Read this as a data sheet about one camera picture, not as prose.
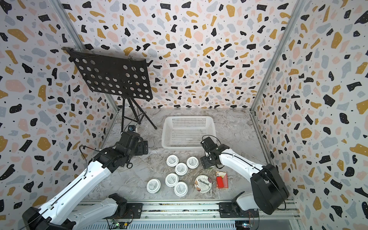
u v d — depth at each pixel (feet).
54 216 1.24
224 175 2.79
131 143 1.86
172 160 2.81
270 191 1.39
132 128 2.16
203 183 2.57
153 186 2.50
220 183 2.66
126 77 2.41
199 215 2.40
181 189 2.46
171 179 2.57
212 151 2.09
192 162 2.80
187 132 3.49
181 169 2.69
